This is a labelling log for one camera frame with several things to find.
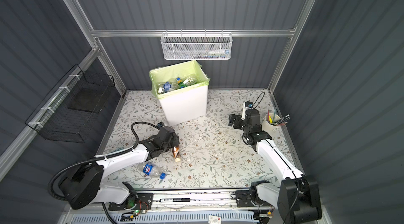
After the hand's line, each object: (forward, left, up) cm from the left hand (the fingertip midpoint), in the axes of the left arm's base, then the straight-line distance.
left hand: (177, 138), depth 88 cm
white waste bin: (+11, -6, +16) cm, 21 cm away
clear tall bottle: (+32, -9, +15) cm, 36 cm away
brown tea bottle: (-9, 0, 0) cm, 9 cm away
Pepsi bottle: (+23, +4, +19) cm, 30 cm away
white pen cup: (+3, -53, +6) cm, 54 cm away
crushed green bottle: (+28, -2, +17) cm, 33 cm away
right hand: (+5, -35, +11) cm, 37 cm away
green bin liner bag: (+35, -3, +21) cm, 41 cm away
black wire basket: (+5, +48, +22) cm, 53 cm away
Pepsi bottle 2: (-16, +14, -2) cm, 21 cm away
